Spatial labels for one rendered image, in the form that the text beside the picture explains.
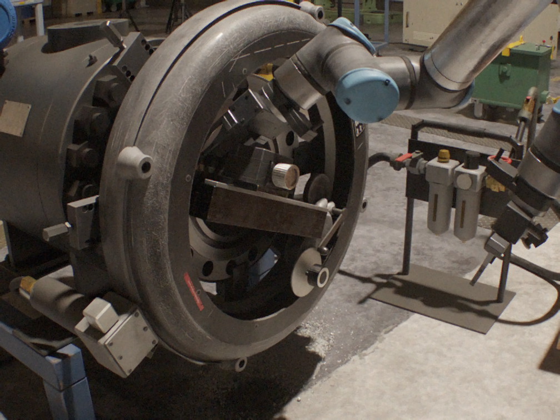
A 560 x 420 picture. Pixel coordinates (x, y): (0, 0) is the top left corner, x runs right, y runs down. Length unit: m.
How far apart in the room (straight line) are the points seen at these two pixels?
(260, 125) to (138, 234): 0.29
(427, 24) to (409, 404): 6.58
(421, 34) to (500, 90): 3.56
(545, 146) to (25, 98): 1.11
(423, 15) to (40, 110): 6.80
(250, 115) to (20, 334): 0.79
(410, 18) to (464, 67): 7.11
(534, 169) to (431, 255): 1.42
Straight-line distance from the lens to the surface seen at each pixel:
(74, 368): 1.48
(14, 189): 1.53
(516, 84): 4.46
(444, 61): 0.97
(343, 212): 1.46
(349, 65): 1.00
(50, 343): 1.49
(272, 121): 1.14
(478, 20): 0.89
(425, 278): 2.23
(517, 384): 1.78
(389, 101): 1.00
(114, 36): 1.08
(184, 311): 1.13
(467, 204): 1.94
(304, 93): 1.09
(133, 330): 1.10
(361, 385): 1.71
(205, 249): 1.32
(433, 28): 7.82
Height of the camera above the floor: 1.04
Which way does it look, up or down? 22 degrees down
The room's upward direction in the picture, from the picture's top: 1 degrees counter-clockwise
